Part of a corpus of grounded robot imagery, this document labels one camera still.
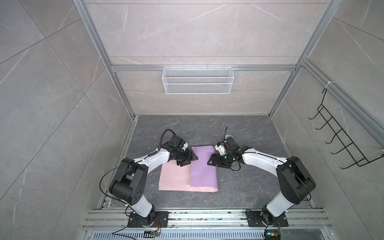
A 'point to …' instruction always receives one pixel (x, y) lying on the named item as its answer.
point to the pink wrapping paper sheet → (173, 177)
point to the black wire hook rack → (349, 151)
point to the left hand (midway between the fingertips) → (195, 157)
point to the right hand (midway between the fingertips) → (212, 163)
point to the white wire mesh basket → (197, 80)
